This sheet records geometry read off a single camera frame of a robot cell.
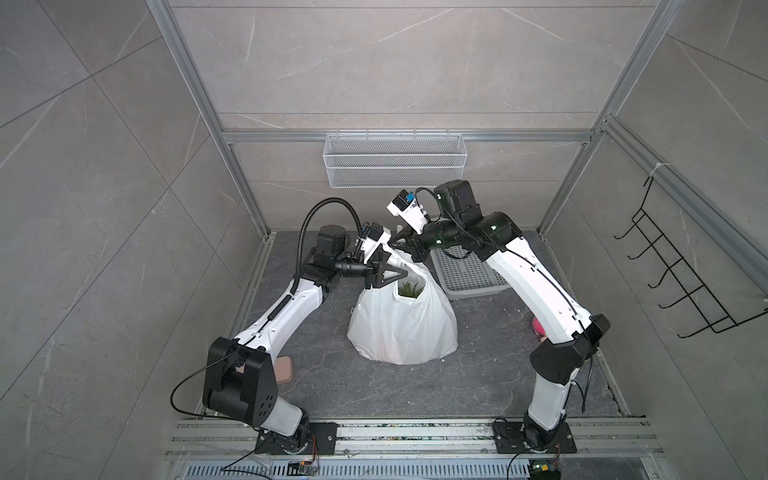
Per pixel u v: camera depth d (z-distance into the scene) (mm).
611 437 752
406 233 613
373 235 638
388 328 768
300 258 562
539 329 490
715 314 592
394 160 1009
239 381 424
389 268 673
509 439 729
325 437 730
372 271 650
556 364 516
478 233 495
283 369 817
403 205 580
